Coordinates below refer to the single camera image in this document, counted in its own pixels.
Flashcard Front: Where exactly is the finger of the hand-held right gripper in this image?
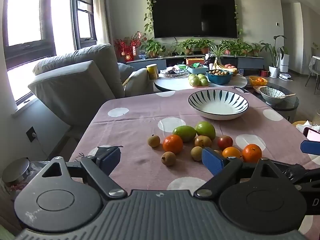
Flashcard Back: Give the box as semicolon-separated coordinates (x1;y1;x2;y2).
282;164;320;190
300;140;320;155

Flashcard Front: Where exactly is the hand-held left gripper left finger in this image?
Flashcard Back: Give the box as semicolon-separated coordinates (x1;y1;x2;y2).
41;145;128;199

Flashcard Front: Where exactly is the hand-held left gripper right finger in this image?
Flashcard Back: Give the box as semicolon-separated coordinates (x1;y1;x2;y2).
194;147;284;199

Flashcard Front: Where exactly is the brown round fruit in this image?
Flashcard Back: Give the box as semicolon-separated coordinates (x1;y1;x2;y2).
190;146;203;162
194;135;212;148
147;134;161;148
161;151;177;166

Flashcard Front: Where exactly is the yellow-orange citrus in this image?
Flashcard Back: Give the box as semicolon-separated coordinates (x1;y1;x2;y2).
222;147;242;159

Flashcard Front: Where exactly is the red apple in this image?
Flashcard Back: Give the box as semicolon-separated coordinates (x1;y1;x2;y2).
217;135;233;151

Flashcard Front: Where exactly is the round green apple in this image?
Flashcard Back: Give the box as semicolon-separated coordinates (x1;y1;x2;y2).
195;121;216;140

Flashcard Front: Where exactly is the oval green fruit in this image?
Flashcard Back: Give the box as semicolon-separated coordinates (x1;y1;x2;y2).
172;125;197;142

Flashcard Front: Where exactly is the large orange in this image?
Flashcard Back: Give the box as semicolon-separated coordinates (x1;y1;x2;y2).
163;134;184;155

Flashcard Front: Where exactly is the large white dark-striped bowl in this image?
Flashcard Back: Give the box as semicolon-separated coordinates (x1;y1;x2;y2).
188;89;249;120

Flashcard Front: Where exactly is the phone with pink screen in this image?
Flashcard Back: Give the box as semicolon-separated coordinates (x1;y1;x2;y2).
302;127;320;142

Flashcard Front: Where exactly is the yellow container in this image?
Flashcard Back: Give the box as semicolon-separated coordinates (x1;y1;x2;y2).
291;120;313;130

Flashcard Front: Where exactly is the pink white-dotted tablecloth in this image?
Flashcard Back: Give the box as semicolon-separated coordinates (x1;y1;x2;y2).
69;86;320;240

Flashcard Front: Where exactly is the dark glass side table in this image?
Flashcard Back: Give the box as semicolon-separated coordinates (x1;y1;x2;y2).
246;76;299;123

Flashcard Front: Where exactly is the small white dark-striped bowl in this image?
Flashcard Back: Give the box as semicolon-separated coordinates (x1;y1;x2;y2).
259;87;286;105

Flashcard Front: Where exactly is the dining chair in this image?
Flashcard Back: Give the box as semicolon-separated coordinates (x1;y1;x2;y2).
305;55;320;94

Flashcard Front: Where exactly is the grey cushion with yellow trim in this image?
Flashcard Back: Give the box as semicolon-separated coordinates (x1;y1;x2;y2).
122;67;153;96

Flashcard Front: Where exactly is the blue bowl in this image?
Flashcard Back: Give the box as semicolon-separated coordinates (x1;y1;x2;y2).
206;69;234;85

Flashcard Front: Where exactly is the orange basket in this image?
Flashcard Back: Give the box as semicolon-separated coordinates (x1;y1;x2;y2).
249;76;268;87

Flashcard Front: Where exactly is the tall plant in white pot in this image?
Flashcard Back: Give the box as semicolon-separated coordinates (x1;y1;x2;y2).
261;35;287;78

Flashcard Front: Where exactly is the grey sofa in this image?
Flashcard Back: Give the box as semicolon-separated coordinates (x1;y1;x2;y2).
28;44;153;128

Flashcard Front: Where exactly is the round white coffee table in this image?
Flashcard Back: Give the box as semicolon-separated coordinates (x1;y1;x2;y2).
153;72;248;92

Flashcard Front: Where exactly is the grey pillow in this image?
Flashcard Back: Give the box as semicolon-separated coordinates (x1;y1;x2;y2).
117;62;135;81

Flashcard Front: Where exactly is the blue snack tray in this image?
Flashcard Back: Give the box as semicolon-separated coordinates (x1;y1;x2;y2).
187;64;209;75

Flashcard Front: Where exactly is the bunch of bananas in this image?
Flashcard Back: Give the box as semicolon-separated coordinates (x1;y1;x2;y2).
213;59;238;73

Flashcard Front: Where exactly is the yellow can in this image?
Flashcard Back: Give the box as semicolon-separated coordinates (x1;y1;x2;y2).
146;64;159;80

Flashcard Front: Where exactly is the metal trash can lid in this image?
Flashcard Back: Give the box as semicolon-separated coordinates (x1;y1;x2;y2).
1;157;30;188

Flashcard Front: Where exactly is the glass plate of snacks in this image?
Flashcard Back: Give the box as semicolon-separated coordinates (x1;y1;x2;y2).
160;67;187;77

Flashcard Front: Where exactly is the orange box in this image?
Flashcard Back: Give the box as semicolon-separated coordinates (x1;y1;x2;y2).
185;58;205;67

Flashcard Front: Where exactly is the grey television cabinet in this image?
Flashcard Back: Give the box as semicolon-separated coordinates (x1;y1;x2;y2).
126;55;265;72

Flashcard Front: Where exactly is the spider plant in vase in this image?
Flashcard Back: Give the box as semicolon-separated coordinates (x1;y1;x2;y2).
209;44;228;68

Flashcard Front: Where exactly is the red berry branch decoration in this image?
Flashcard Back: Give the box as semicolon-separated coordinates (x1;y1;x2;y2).
114;31;147;62

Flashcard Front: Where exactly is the wide green potted plant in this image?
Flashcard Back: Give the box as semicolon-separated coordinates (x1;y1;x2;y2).
220;40;253;57

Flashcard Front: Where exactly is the narrow dark-framed window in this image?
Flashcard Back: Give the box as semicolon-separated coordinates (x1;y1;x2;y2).
71;0;98;48

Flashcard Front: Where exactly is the beige curtain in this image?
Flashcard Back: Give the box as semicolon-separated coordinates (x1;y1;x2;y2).
92;0;113;46

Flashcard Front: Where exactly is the wide dark-framed window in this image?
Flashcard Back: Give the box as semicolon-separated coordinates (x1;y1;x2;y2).
2;0;58;105

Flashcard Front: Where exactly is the black wall socket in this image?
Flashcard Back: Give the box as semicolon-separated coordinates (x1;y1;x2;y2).
26;126;38;143

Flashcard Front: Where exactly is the black wall television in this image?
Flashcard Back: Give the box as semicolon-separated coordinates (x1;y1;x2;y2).
150;0;237;39

